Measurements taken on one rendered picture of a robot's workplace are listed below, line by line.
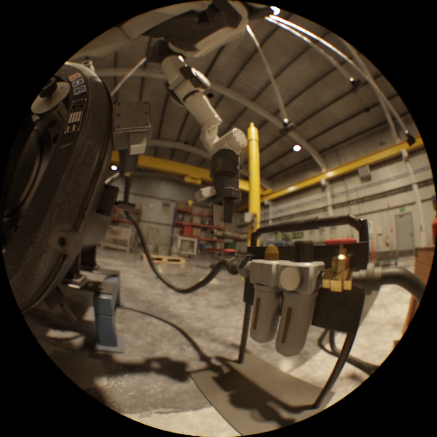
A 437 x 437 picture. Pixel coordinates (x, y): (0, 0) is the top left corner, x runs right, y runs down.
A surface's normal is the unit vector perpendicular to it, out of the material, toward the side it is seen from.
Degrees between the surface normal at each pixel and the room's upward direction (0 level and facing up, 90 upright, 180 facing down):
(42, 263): 109
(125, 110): 90
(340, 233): 90
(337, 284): 120
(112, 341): 90
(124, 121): 90
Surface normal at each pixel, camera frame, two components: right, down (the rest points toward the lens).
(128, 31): -0.08, 0.97
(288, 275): -0.85, -0.16
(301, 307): -0.33, -0.21
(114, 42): 0.95, 0.00
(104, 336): 0.52, -0.14
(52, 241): 0.87, 0.22
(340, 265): -0.59, -0.20
